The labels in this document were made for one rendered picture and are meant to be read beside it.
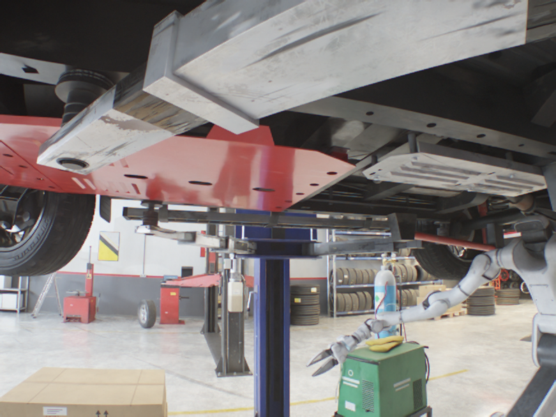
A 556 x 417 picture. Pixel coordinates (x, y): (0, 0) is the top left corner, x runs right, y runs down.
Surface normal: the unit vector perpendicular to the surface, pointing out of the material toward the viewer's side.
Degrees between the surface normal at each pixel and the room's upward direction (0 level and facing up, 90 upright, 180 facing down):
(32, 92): 126
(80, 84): 180
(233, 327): 90
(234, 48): 180
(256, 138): 135
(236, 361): 90
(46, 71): 171
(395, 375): 85
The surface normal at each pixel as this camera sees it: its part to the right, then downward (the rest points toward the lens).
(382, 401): 0.56, -0.24
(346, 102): 0.00, 0.98
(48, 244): 0.29, 0.15
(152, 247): 0.29, -0.18
